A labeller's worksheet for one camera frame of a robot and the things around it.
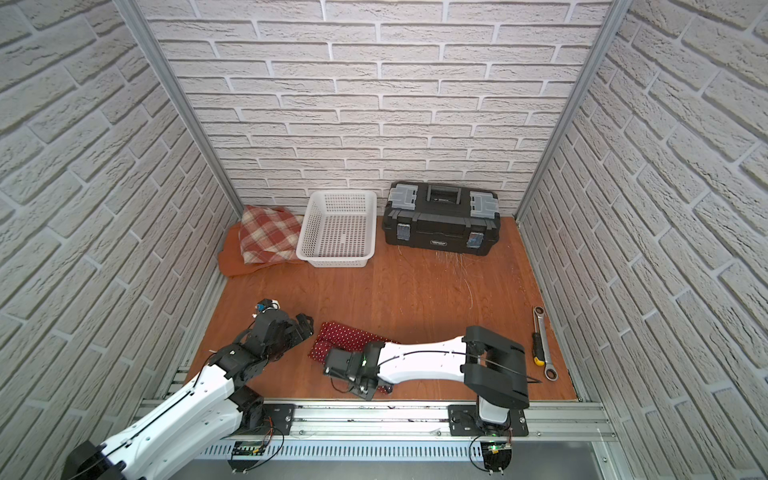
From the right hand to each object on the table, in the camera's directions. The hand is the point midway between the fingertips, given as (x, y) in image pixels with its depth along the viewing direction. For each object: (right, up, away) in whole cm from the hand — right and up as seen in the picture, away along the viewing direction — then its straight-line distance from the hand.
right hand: (370, 373), depth 80 cm
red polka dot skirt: (-12, +8, +8) cm, 16 cm away
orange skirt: (-54, +31, +29) cm, 69 cm away
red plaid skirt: (-38, +39, +23) cm, 59 cm away
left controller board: (-31, -16, -7) cm, 35 cm away
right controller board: (+31, -15, -10) cm, 36 cm away
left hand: (-18, +13, +4) cm, 23 cm away
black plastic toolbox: (+23, +45, +19) cm, 53 cm away
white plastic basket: (-15, +41, +34) cm, 56 cm away
